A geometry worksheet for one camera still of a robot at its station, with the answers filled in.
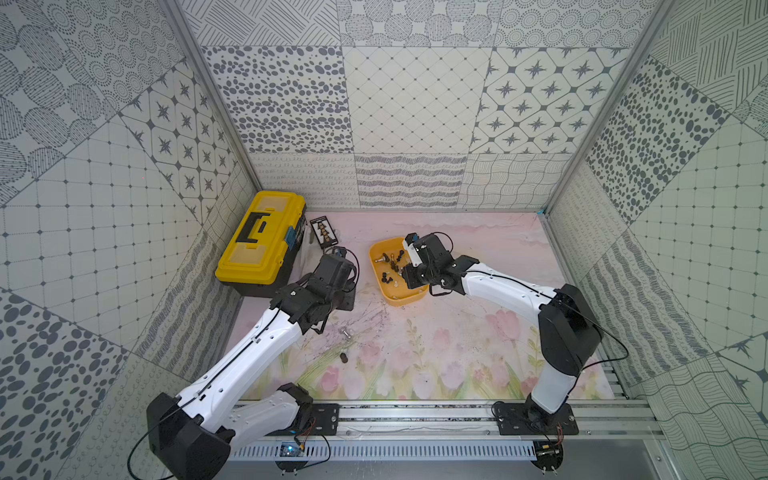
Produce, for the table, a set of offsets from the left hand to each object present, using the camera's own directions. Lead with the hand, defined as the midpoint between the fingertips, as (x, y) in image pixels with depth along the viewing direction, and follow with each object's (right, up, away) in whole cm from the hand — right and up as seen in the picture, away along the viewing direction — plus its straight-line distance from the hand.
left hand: (343, 283), depth 77 cm
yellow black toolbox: (-28, +14, +15) cm, 35 cm away
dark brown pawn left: (-1, -21, +5) cm, 22 cm away
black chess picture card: (-14, +14, +34) cm, 39 cm away
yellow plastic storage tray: (+12, -1, +24) cm, 26 cm away
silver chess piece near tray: (+10, +5, +27) cm, 29 cm away
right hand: (+17, 0, +12) cm, 21 cm away
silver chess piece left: (-2, -16, +11) cm, 20 cm away
